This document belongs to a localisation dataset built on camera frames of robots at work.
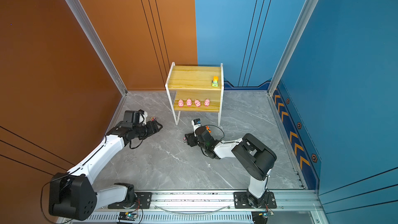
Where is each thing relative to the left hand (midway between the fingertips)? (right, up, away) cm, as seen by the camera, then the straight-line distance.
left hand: (158, 126), depth 85 cm
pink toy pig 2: (+16, +13, +4) cm, 21 cm away
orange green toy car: (+27, +1, -9) cm, 28 cm away
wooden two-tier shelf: (+21, +20, -8) cm, 30 cm away
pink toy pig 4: (+27, +14, +5) cm, 30 cm away
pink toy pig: (+12, +13, +4) cm, 18 cm away
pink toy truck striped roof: (-9, +3, +17) cm, 19 cm away
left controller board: (-10, -39, -14) cm, 43 cm away
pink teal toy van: (+14, -9, +6) cm, 17 cm away
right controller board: (+51, -40, -14) cm, 67 cm away
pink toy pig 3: (+21, +13, +4) cm, 25 cm away
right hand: (+15, -6, +6) cm, 17 cm away
